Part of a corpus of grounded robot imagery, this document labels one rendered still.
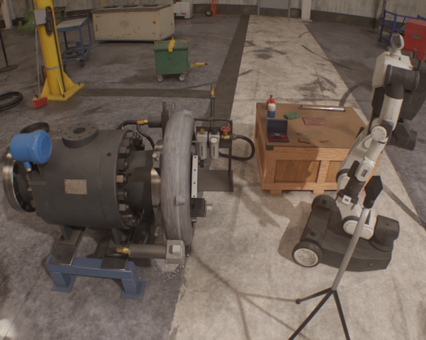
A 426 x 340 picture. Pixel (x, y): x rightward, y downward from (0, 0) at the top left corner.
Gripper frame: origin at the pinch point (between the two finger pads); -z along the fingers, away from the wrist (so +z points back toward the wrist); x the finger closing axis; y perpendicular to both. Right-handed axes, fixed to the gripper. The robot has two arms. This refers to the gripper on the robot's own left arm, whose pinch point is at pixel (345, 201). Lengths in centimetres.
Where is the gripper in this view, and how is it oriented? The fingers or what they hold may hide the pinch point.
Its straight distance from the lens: 193.1
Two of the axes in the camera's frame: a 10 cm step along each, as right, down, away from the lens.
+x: -8.7, -4.2, 2.5
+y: -4.5, 5.1, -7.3
